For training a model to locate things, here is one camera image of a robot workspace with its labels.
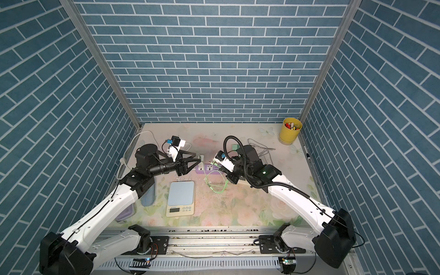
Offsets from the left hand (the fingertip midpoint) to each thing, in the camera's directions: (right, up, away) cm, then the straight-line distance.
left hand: (200, 159), depth 70 cm
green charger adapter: (+16, +4, +36) cm, 39 cm away
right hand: (+9, -4, +6) cm, 12 cm away
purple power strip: (0, -8, +26) cm, 28 cm away
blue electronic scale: (-12, -22, +14) cm, 29 cm away
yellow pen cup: (+48, +15, +30) cm, 59 cm away
